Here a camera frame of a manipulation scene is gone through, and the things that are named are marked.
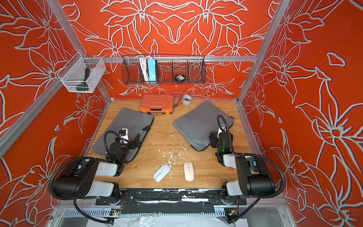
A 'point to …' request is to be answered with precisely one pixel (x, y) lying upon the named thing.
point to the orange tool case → (163, 103)
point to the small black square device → (180, 77)
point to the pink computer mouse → (188, 169)
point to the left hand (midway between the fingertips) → (131, 133)
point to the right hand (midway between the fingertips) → (221, 130)
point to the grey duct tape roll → (186, 100)
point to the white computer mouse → (161, 172)
